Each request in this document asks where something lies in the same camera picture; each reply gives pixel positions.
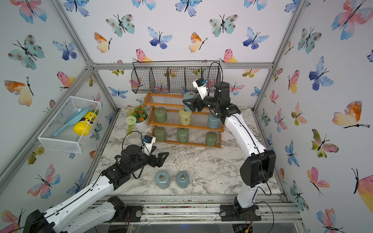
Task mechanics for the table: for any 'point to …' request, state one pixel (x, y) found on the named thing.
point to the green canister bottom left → (160, 134)
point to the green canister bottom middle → (183, 134)
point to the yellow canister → (185, 116)
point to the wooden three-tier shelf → (172, 124)
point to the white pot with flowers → (137, 118)
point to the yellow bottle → (82, 127)
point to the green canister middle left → (161, 113)
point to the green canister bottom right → (211, 139)
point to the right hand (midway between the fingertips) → (190, 95)
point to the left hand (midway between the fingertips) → (163, 149)
